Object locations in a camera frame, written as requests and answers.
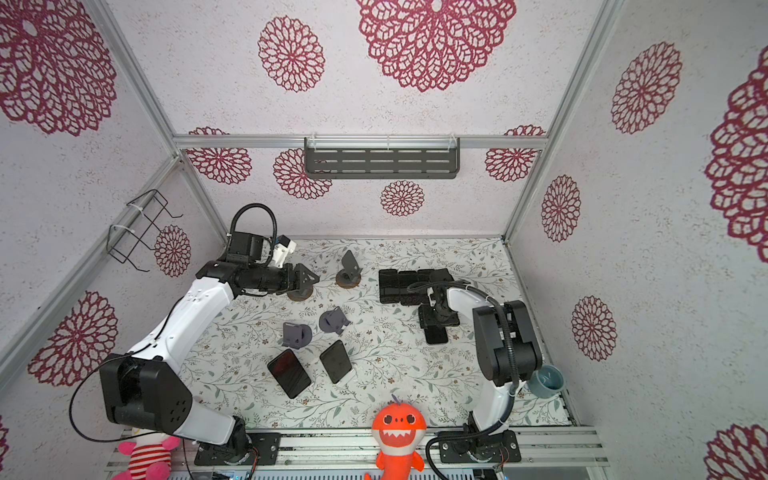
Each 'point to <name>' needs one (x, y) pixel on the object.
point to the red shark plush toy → (397, 430)
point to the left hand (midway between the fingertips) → (309, 285)
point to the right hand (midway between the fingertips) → (435, 318)
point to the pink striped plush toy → (149, 455)
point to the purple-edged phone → (441, 275)
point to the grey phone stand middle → (333, 321)
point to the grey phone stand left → (296, 336)
